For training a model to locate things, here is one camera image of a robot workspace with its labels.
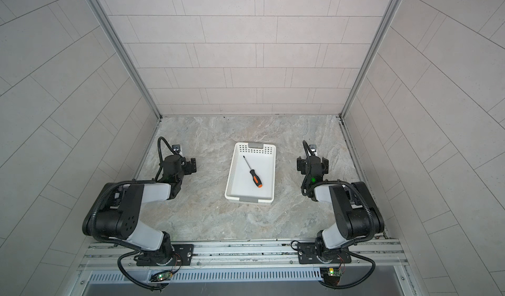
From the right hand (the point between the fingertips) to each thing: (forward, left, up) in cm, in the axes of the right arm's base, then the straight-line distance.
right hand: (312, 155), depth 95 cm
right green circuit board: (-47, +3, -6) cm, 47 cm away
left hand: (+3, +62, +1) cm, 62 cm away
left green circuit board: (-44, +61, 0) cm, 75 cm away
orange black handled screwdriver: (-10, +28, -1) cm, 30 cm away
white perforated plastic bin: (-12, +35, -3) cm, 38 cm away
